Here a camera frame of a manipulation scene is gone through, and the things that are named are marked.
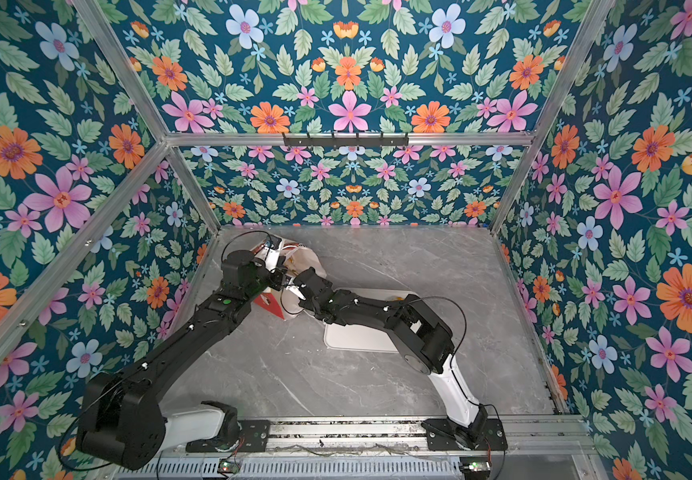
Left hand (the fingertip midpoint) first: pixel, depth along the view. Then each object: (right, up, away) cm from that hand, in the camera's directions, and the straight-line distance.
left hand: (285, 249), depth 81 cm
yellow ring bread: (+33, -16, +15) cm, 40 cm away
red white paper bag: (-2, -3, +21) cm, 21 cm away
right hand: (+5, -9, +12) cm, 16 cm away
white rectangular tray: (+17, -27, +10) cm, 33 cm away
